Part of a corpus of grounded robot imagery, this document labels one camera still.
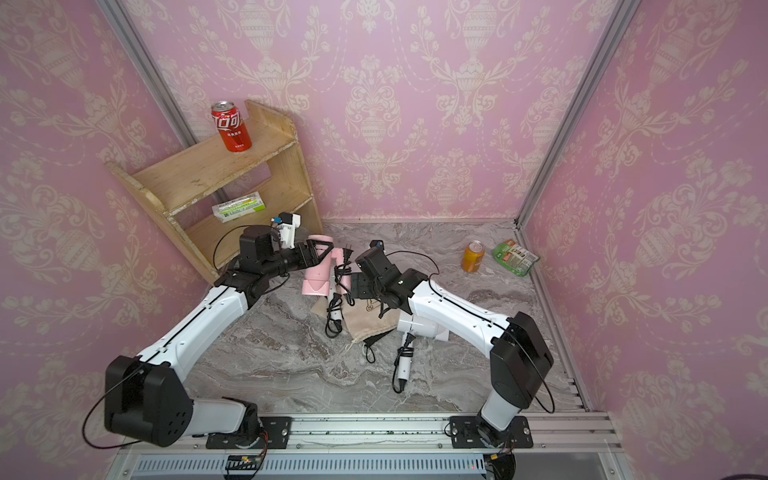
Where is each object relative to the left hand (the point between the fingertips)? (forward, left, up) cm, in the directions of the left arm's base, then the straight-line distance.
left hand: (328, 248), depth 79 cm
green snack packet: (+16, -62, -23) cm, 68 cm away
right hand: (-5, -9, -8) cm, 14 cm away
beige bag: (-3, +6, -26) cm, 27 cm away
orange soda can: (+12, -44, -17) cm, 49 cm away
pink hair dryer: (-8, +2, -1) cm, 9 cm away
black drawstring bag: (-15, -11, -23) cm, 30 cm away
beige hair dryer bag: (-8, -8, -24) cm, 27 cm away
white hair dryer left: (-7, 0, -22) cm, 23 cm away
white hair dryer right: (-12, -23, -19) cm, 32 cm away
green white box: (+18, +28, -1) cm, 34 cm away
